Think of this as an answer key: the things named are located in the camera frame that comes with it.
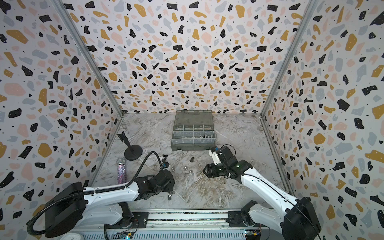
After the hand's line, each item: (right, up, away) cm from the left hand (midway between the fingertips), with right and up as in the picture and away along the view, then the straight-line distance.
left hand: (174, 182), depth 85 cm
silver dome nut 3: (+9, +5, +5) cm, 11 cm away
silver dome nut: (-2, +6, +8) cm, 10 cm away
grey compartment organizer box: (+9, +30, +22) cm, 38 cm away
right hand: (+19, +8, -5) cm, 21 cm away
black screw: (+9, +10, +10) cm, 17 cm away
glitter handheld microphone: (-31, +5, +1) cm, 31 cm away
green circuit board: (-21, -20, -14) cm, 32 cm away
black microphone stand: (-29, +15, +13) cm, 35 cm away
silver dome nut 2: (+5, +6, +7) cm, 11 cm away
